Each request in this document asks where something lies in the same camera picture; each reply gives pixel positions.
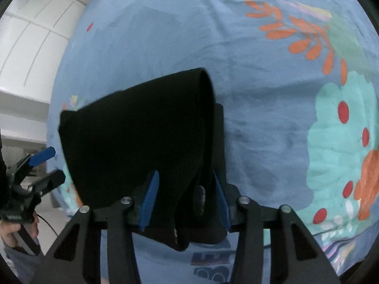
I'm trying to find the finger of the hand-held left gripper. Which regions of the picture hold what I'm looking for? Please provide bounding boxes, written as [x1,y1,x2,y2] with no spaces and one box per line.
[13,146,57,181]
[28,170,66,197]

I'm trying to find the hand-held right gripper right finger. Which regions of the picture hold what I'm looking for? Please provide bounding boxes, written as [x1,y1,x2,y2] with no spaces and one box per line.
[212,170,341,284]

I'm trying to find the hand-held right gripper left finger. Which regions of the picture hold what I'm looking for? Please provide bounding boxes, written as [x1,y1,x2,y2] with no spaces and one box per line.
[30,170,160,284]

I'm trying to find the black pants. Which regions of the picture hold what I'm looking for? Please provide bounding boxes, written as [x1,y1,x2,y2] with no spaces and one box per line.
[58,68,228,252]

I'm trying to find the person's left forearm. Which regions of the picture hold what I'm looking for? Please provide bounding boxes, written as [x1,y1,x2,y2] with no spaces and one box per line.
[3,245,42,283]

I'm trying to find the person's left hand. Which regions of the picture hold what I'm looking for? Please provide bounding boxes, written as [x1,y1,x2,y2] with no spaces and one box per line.
[0,213,40,248]

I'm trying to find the blue printed bed sheet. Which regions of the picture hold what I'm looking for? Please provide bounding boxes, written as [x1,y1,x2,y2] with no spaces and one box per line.
[47,0,379,284]

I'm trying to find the white wardrobe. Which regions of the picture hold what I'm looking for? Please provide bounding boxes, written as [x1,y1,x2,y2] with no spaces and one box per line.
[0,0,95,104]

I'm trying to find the black cable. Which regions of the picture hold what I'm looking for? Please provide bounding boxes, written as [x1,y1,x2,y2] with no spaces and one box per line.
[37,213,64,238]

